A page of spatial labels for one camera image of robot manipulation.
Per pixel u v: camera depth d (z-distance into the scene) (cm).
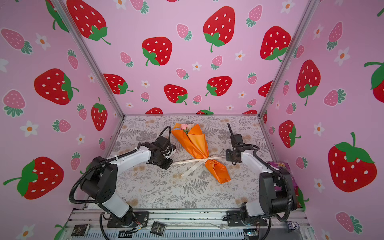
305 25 73
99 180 46
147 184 86
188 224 73
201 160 90
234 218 74
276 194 43
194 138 98
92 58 87
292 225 70
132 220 72
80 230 70
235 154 66
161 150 74
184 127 104
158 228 70
